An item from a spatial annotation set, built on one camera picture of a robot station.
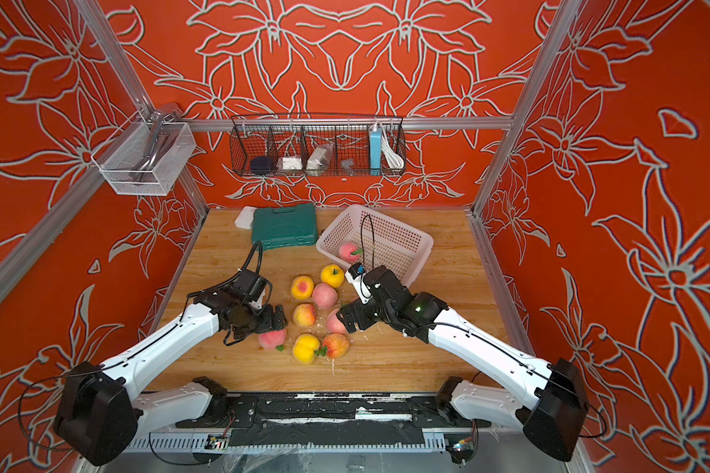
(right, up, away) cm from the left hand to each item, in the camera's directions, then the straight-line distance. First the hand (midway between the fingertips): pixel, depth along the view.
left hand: (273, 323), depth 82 cm
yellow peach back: (+17, +12, +10) cm, 23 cm away
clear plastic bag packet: (+13, +50, +10) cm, 52 cm away
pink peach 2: (+20, +19, +16) cm, 32 cm away
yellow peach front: (+10, -5, -5) cm, 12 cm away
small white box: (-20, +32, +32) cm, 50 cm away
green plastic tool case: (-4, +29, +32) cm, 43 cm away
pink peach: (0, -4, -2) cm, 5 cm away
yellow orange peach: (+9, +2, +3) cm, 9 cm away
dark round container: (-9, +50, +16) cm, 53 cm away
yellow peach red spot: (+7, +9, +7) cm, 13 cm away
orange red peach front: (+19, -5, -3) cm, 20 cm away
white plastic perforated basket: (+34, +23, +25) cm, 49 cm away
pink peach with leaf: (+17, 0, 0) cm, 17 cm away
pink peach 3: (+14, +7, +6) cm, 17 cm away
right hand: (+21, +6, -9) cm, 24 cm away
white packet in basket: (+4, +47, +5) cm, 48 cm away
